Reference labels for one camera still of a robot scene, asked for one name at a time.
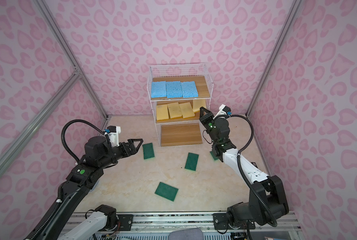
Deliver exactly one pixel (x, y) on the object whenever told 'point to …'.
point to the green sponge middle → (191, 162)
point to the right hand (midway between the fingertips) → (199, 106)
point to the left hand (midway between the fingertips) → (137, 139)
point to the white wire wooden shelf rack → (179, 131)
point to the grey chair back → (189, 234)
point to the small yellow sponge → (162, 112)
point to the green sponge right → (214, 158)
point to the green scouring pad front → (166, 191)
